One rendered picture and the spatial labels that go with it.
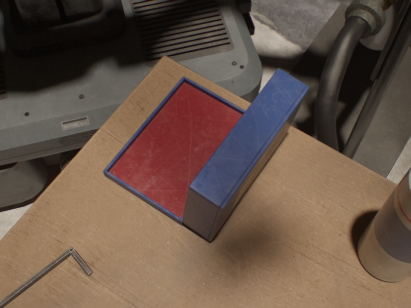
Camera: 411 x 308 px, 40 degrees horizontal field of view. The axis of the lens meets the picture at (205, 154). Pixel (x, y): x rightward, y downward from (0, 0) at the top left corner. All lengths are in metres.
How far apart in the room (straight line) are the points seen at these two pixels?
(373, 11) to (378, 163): 0.46
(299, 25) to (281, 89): 0.85
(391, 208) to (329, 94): 0.31
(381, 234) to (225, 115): 0.24
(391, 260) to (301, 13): 0.95
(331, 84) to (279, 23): 0.63
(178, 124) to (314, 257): 0.22
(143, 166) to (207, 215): 0.14
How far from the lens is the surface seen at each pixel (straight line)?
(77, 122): 0.96
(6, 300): 0.63
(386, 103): 1.31
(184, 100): 0.69
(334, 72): 0.80
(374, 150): 1.24
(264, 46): 1.36
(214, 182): 0.51
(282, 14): 1.43
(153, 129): 0.67
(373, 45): 1.07
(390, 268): 0.59
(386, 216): 0.53
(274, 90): 0.56
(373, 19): 0.84
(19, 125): 0.97
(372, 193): 0.66
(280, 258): 0.62
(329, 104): 0.80
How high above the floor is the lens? 1.05
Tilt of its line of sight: 62 degrees down
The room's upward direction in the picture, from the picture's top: straight up
